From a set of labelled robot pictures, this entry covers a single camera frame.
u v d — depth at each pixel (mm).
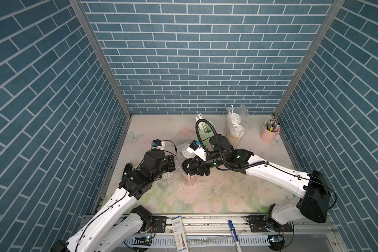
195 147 619
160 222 744
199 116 937
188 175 709
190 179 753
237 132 866
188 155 782
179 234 701
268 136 1001
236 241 692
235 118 943
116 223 456
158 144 633
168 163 643
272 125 954
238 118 943
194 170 659
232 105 963
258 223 737
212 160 624
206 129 990
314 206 407
